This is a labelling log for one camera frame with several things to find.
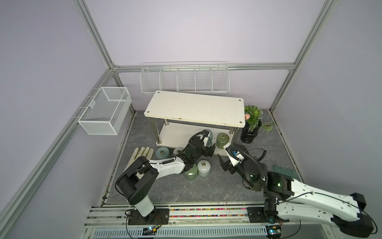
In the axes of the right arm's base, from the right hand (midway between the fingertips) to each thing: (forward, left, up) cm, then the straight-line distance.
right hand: (228, 148), depth 67 cm
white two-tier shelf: (+13, +7, +6) cm, 16 cm away
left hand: (+14, +7, -15) cm, 22 cm away
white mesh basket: (+24, +65, -2) cm, 69 cm away
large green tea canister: (-4, +17, -21) cm, 27 cm away
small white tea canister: (+10, +26, -20) cm, 34 cm away
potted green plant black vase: (+20, -17, -2) cm, 27 cm away
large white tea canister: (-1, +10, -21) cm, 23 cm away
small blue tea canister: (+8, +8, -7) cm, 14 cm away
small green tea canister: (+15, -1, -14) cm, 20 cm away
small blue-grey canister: (+8, +35, -19) cm, 41 cm away
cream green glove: (+13, +47, -28) cm, 56 cm away
